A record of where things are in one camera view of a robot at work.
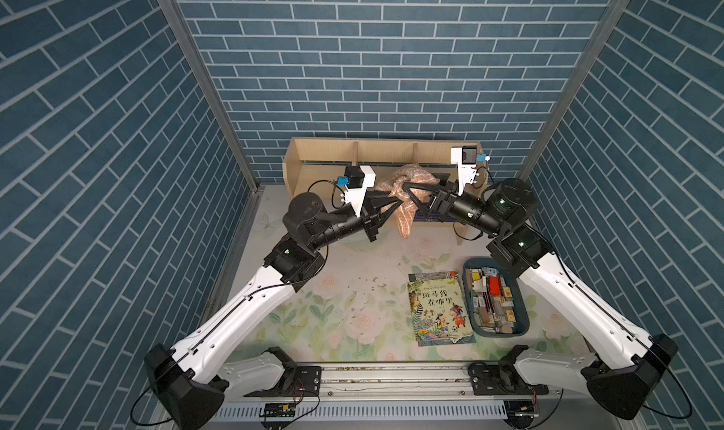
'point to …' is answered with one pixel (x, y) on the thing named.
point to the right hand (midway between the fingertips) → (414, 185)
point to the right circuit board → (520, 407)
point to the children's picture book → (439, 309)
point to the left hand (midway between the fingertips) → (411, 202)
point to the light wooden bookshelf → (308, 159)
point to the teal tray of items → (496, 303)
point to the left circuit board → (279, 410)
